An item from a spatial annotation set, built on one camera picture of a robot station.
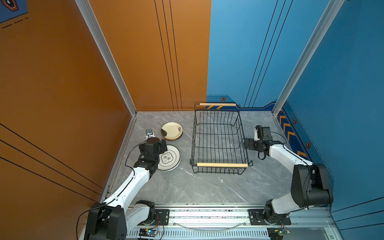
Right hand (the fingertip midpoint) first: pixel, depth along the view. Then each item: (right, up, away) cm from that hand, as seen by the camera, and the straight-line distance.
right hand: (251, 143), depth 94 cm
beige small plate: (-51, +4, +8) cm, 52 cm away
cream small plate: (-50, +8, +12) cm, 52 cm away
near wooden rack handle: (-22, -8, -23) cm, 32 cm away
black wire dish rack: (-20, -1, +6) cm, 20 cm away
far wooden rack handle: (-11, +28, +25) cm, 39 cm away
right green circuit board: (+6, -39, -24) cm, 46 cm away
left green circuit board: (-57, -40, -23) cm, 73 cm away
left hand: (-59, +3, -9) cm, 59 cm away
